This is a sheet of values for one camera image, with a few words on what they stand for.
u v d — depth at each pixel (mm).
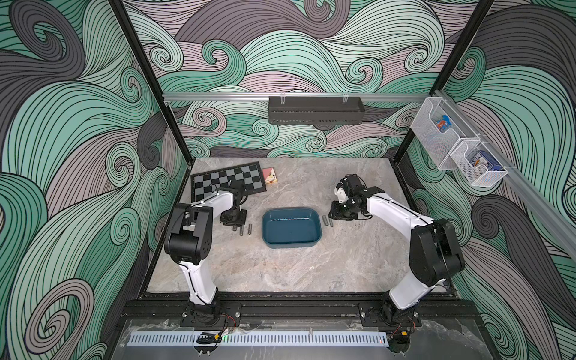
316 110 947
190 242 496
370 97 952
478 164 661
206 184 1067
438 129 789
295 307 766
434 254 456
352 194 720
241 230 928
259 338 697
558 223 506
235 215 828
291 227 928
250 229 939
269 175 1113
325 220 967
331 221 956
